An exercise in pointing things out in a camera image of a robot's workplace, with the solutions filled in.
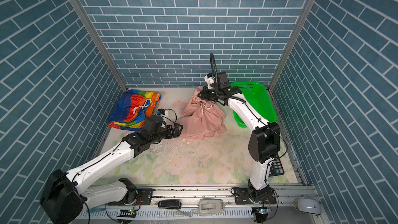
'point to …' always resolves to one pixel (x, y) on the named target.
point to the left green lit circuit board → (126, 213)
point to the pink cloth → (201, 118)
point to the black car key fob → (169, 204)
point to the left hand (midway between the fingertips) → (177, 127)
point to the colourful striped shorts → (132, 108)
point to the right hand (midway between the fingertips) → (195, 94)
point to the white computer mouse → (308, 205)
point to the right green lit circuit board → (264, 210)
